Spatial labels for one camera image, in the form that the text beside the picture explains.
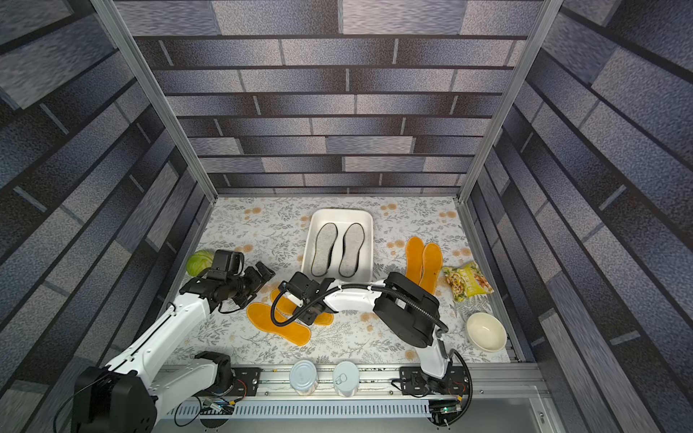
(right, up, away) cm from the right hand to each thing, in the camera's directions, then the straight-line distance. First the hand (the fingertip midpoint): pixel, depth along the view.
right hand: (304, 306), depth 88 cm
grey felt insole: (+6, +21, +15) cm, 27 cm away
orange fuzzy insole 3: (-3, +3, -11) cm, 12 cm away
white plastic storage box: (+12, +29, +22) cm, 39 cm away
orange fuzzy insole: (+40, +14, +12) cm, 44 cm away
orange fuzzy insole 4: (-14, -2, -2) cm, 14 cm away
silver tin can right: (+15, -13, -19) cm, 27 cm away
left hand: (-10, +10, -5) cm, 15 cm away
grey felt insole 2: (+17, +21, +15) cm, 30 cm away
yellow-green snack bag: (+56, +8, +1) cm, 56 cm away
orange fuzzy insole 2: (+47, +14, +10) cm, 50 cm away
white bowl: (+59, -6, -5) cm, 59 cm away
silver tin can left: (+3, -13, -19) cm, 23 cm away
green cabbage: (-37, +15, +2) cm, 40 cm away
